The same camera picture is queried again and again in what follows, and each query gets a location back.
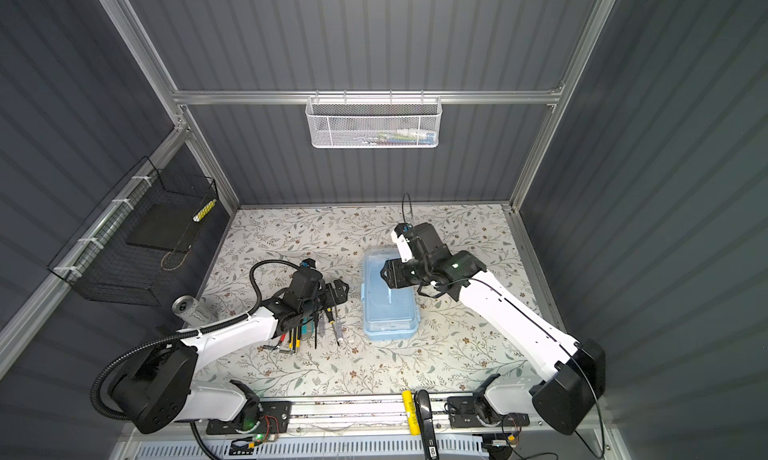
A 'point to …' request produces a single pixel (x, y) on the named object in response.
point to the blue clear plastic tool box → (390, 314)
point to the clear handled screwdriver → (338, 330)
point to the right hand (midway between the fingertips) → (392, 273)
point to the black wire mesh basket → (130, 249)
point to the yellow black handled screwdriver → (330, 316)
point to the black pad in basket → (168, 226)
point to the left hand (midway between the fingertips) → (339, 290)
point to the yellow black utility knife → (294, 338)
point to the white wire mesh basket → (374, 122)
